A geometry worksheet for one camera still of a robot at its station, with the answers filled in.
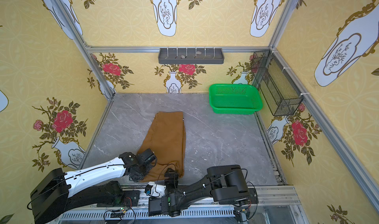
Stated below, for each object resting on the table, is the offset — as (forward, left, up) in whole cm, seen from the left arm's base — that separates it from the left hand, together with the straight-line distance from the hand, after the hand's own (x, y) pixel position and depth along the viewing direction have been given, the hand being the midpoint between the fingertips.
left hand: (151, 173), depth 83 cm
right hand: (-5, -12, +4) cm, 13 cm away
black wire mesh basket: (+27, -69, +35) cm, 82 cm away
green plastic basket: (+51, -57, +5) cm, 77 cm away
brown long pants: (+19, -9, +4) cm, 21 cm away
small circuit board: (-18, +13, 0) cm, 22 cm away
